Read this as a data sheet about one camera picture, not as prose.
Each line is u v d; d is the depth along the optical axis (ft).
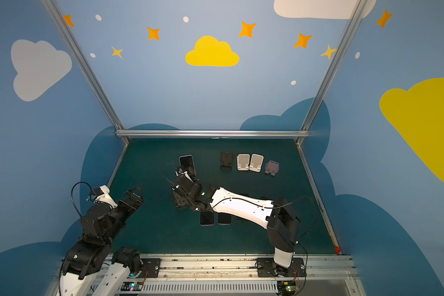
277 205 1.52
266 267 2.46
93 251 1.53
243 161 3.41
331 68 2.84
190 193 1.89
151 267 2.46
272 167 3.45
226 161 3.52
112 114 3.50
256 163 3.42
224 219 2.83
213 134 3.79
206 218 2.85
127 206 1.95
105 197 1.95
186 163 3.53
